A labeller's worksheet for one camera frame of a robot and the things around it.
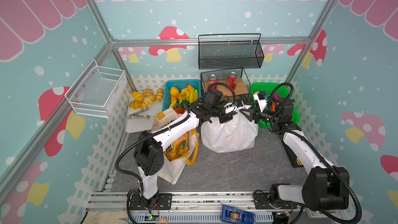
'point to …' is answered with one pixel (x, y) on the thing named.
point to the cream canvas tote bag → (172, 170)
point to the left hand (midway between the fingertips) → (234, 113)
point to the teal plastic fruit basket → (180, 84)
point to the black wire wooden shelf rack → (242, 92)
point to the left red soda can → (212, 79)
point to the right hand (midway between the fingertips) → (243, 107)
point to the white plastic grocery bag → (238, 134)
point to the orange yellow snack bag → (179, 148)
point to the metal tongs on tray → (139, 114)
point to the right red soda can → (232, 79)
